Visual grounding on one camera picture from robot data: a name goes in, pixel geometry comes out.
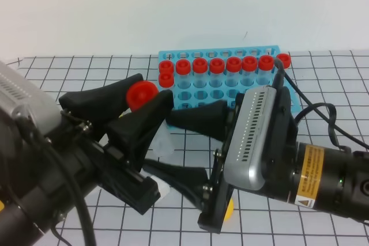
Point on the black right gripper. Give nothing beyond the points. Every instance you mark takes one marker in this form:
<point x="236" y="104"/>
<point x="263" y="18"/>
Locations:
<point x="217" y="120"/>

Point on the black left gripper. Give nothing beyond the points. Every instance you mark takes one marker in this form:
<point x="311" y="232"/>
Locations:
<point x="115" y="145"/>

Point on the red-capped clear test tube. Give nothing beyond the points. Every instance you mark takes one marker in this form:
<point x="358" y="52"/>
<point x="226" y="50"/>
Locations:
<point x="137" y="96"/>

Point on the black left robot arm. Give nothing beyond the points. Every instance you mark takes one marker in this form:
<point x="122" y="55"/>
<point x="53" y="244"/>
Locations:
<point x="55" y="152"/>

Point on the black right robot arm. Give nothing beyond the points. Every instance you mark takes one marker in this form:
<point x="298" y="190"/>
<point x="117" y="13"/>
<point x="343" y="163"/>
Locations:
<point x="331" y="180"/>

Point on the red-capped tube front left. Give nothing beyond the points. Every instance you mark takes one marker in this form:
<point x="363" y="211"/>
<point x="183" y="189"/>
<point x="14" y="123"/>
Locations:
<point x="166" y="80"/>

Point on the blue test tube rack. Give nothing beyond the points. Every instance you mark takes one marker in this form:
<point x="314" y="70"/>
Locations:
<point x="193" y="97"/>

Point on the white foam cube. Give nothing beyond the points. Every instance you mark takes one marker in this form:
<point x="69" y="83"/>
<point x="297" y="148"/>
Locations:
<point x="163" y="187"/>

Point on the yellow rubber duck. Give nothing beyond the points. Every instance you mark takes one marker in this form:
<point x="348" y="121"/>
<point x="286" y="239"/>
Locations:
<point x="230" y="210"/>

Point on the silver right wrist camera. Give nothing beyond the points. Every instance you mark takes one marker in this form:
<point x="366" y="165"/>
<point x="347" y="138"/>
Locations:
<point x="242" y="167"/>

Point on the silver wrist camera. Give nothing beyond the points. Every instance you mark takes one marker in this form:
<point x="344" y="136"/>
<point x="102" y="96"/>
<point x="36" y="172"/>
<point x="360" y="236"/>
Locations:
<point x="242" y="167"/>
<point x="21" y="98"/>

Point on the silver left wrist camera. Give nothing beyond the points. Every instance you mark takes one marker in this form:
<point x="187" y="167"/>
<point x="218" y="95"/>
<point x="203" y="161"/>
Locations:
<point x="21" y="98"/>

